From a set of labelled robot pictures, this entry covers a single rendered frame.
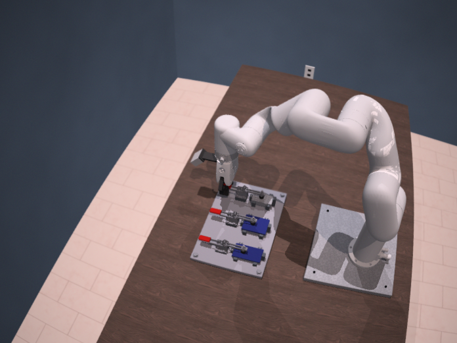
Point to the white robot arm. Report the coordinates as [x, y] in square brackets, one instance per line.
[361, 120]

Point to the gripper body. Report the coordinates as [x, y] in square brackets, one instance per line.
[227, 170]

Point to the blue flat plate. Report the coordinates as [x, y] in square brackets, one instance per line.
[252, 254]
[259, 228]

